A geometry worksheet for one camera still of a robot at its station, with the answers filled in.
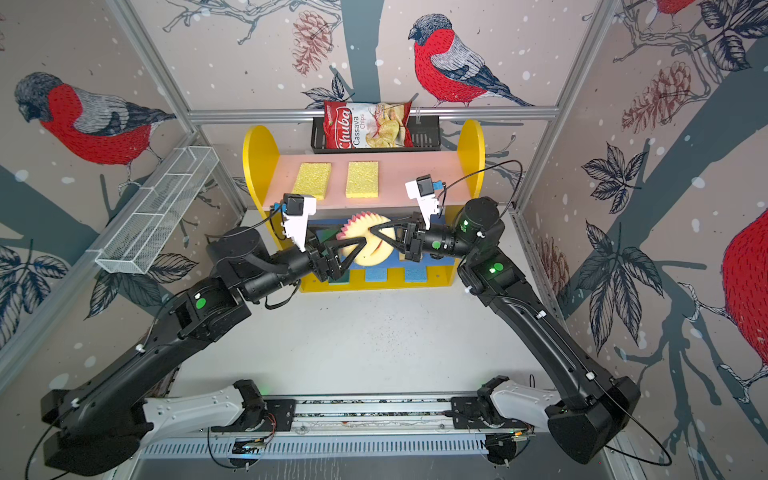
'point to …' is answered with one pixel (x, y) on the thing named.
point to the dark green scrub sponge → (344, 279)
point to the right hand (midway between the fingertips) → (365, 237)
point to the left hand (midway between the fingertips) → (351, 234)
